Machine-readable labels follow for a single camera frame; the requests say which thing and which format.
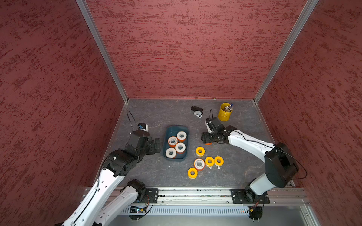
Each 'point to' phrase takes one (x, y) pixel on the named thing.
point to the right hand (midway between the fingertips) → (207, 139)
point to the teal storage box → (172, 131)
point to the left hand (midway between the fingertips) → (150, 145)
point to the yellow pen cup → (226, 109)
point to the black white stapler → (198, 111)
